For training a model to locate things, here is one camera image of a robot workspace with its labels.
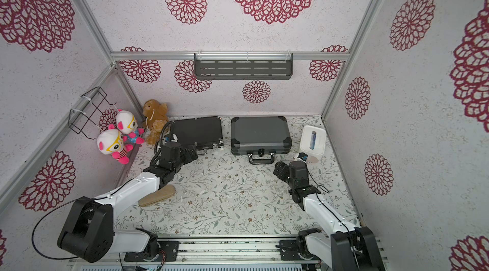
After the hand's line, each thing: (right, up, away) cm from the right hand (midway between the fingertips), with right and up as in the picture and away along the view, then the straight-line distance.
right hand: (281, 164), depth 88 cm
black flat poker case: (-41, +15, +25) cm, 50 cm away
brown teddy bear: (-68, +25, +21) cm, 75 cm away
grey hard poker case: (-8, +12, +12) cm, 19 cm away
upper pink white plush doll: (-74, +19, +5) cm, 77 cm away
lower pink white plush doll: (-76, +11, -3) cm, 77 cm away
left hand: (-43, +6, +2) cm, 44 cm away
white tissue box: (+19, +11, +13) cm, 26 cm away
